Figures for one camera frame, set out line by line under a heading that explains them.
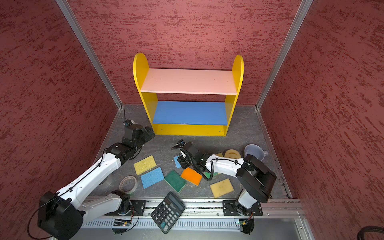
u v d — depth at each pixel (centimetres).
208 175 60
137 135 63
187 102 123
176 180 83
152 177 83
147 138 74
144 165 88
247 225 71
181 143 76
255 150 90
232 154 91
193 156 66
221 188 79
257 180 43
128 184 82
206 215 73
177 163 87
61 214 38
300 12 73
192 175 85
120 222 73
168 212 71
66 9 71
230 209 74
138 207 75
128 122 70
